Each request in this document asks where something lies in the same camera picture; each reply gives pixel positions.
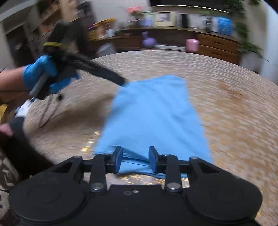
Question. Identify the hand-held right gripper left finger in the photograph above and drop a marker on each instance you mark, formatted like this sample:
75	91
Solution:
119	159

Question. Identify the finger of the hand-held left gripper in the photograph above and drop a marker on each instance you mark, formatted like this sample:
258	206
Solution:
102	72

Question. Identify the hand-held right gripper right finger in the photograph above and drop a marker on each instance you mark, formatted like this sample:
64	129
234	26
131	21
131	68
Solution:
152	159

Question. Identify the light blue t-shirt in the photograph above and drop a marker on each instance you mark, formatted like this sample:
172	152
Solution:
152	113

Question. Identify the person's left forearm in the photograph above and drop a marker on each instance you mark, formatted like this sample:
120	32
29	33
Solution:
10	79

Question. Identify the person's left hand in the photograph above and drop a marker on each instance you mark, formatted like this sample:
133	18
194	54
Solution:
34	69

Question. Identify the white plastic bag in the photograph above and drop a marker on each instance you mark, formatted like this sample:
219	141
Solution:
106	49

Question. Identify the wooden shelf unit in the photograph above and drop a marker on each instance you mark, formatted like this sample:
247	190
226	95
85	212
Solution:
17	41

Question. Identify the purple kettlebell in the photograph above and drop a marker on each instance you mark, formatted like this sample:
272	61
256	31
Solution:
149	43

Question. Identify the pink flowers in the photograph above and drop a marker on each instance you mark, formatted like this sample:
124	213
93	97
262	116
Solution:
134	9

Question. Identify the white book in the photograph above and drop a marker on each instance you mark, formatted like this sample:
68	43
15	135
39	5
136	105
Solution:
170	47

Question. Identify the white cloth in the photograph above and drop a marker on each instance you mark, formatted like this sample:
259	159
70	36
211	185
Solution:
23	109

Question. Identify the gold floral lace tablecloth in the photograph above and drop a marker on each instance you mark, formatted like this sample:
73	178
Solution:
228	108

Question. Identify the pink box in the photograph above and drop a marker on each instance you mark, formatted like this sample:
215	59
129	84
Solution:
192	45

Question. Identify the black box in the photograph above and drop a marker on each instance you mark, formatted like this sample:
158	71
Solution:
185	20

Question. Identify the dark clothing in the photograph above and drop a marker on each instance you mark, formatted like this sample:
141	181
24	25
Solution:
21	147

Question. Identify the brown patterned fabric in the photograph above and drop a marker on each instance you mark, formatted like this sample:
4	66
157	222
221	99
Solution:
5	173

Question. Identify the wooden sideboard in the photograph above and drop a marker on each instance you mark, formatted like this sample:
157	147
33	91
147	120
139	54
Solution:
217	46

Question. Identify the blue box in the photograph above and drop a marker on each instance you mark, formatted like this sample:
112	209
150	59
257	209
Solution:
224	25

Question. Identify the leafy green plant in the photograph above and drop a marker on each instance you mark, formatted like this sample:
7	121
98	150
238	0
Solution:
249	46

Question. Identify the gold photo frame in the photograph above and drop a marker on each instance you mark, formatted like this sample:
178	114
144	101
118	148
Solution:
164	19

